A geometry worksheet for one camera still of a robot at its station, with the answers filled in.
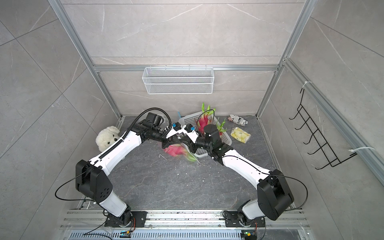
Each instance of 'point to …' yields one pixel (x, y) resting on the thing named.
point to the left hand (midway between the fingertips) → (180, 138)
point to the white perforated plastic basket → (192, 120)
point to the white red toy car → (238, 120)
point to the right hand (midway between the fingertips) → (183, 138)
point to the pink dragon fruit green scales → (204, 119)
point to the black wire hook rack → (325, 147)
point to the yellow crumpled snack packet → (240, 134)
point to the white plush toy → (106, 136)
